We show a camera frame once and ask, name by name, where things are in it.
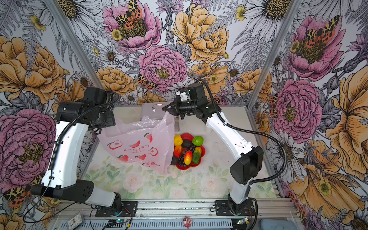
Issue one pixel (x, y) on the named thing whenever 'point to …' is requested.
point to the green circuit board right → (245, 220)
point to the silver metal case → (154, 110)
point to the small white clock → (75, 222)
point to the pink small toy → (187, 222)
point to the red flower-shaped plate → (190, 137)
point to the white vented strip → (159, 223)
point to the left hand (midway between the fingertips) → (102, 127)
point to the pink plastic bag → (146, 141)
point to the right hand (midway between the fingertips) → (161, 111)
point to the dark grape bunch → (181, 160)
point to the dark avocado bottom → (175, 160)
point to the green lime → (198, 140)
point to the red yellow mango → (188, 157)
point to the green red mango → (197, 155)
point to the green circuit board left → (120, 221)
